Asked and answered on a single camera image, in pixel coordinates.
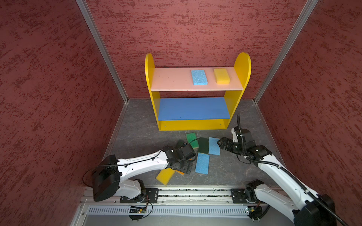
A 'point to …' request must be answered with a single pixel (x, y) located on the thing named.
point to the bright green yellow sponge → (191, 136)
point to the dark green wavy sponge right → (203, 145)
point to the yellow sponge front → (165, 175)
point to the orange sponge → (180, 172)
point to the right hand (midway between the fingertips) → (222, 147)
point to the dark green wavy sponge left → (179, 144)
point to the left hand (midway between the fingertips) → (182, 169)
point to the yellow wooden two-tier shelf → (194, 114)
